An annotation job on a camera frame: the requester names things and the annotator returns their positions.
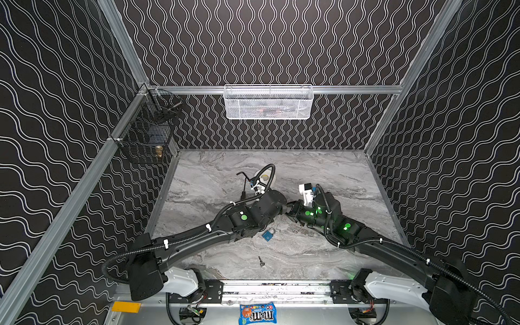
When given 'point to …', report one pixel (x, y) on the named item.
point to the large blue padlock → (269, 234)
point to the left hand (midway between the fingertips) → (289, 200)
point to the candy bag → (258, 313)
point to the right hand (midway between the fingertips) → (277, 207)
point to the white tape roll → (265, 177)
